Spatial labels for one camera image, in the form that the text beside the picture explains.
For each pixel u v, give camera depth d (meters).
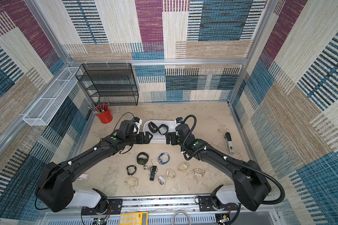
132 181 0.81
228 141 0.94
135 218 0.70
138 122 0.77
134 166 0.85
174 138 0.75
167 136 0.76
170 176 0.82
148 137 0.77
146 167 0.87
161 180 0.77
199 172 0.85
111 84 1.09
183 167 0.86
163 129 1.03
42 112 0.71
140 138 0.75
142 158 0.86
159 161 0.86
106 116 1.09
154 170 0.85
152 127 1.02
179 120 0.74
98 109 1.04
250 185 0.41
